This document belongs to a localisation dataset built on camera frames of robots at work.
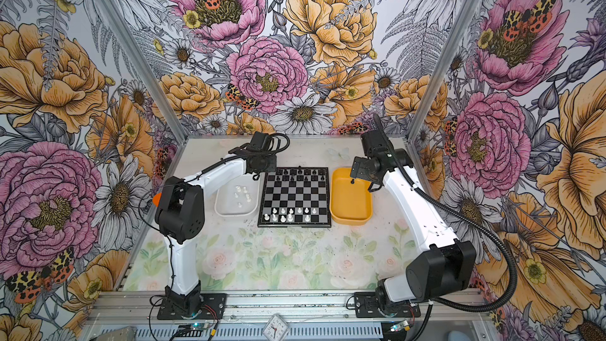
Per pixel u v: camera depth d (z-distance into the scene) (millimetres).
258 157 755
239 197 990
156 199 1011
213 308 732
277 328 690
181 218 527
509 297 381
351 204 972
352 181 1050
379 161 542
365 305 739
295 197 973
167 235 551
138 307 761
